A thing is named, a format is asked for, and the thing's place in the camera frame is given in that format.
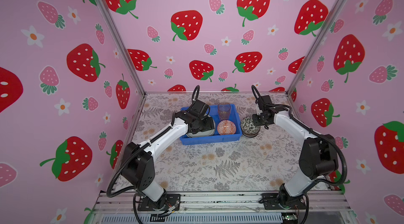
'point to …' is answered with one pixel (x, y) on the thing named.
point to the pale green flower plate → (203, 133)
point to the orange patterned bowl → (226, 127)
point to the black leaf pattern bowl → (249, 129)
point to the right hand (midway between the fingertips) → (257, 120)
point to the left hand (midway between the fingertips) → (210, 126)
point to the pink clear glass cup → (224, 111)
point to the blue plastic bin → (217, 136)
